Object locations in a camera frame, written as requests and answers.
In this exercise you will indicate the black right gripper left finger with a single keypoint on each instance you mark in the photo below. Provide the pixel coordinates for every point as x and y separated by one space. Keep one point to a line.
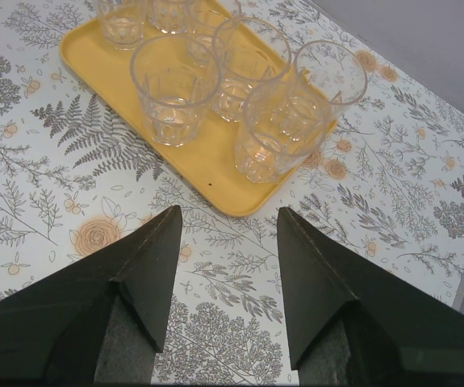
97 322

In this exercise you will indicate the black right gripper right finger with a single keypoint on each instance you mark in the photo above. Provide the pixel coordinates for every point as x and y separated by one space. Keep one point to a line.
351 323

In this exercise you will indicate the clear tall glass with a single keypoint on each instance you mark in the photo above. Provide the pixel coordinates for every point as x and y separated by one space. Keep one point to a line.
250 52

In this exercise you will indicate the clear small glass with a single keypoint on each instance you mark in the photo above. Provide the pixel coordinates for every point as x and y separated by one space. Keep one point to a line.
122 22
202 19

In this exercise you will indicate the clear large glass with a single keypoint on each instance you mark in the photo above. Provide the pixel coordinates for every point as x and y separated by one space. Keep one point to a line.
168 16

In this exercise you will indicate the yellow plastic tray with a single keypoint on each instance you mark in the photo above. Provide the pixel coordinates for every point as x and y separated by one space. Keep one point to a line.
207 162

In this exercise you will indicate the floral patterned table mat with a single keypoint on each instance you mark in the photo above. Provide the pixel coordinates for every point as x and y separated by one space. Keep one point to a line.
388 183

